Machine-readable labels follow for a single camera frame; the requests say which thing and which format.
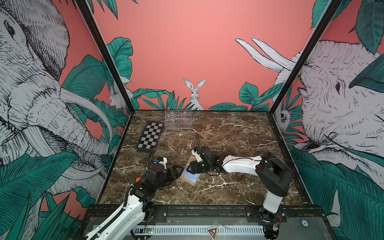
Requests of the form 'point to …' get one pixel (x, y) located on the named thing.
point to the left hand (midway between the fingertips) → (182, 169)
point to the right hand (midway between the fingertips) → (187, 169)
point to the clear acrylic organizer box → (178, 119)
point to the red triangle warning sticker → (212, 232)
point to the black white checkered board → (150, 137)
